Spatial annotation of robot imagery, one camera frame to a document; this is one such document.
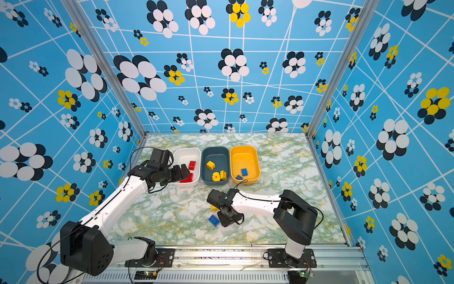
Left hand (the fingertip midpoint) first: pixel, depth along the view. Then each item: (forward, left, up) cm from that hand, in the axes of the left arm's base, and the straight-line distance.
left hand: (183, 173), depth 84 cm
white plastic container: (+20, +2, -14) cm, 25 cm away
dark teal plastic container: (+21, -16, -14) cm, 30 cm away
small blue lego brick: (+5, -28, -12) cm, 31 cm away
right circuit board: (-39, -50, -13) cm, 65 cm away
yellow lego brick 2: (-12, -15, -13) cm, 23 cm away
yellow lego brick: (+13, -11, -12) cm, 21 cm away
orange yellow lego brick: (+6, -18, -11) cm, 22 cm away
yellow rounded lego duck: (+5, -15, -12) cm, 20 cm away
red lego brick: (+13, 0, -13) cm, 18 cm away
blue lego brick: (-18, -15, -13) cm, 27 cm away
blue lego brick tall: (+11, -31, -15) cm, 36 cm away
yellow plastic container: (+17, -31, -16) cm, 39 cm away
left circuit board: (-39, +12, -17) cm, 44 cm away
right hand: (-18, -22, -14) cm, 32 cm away
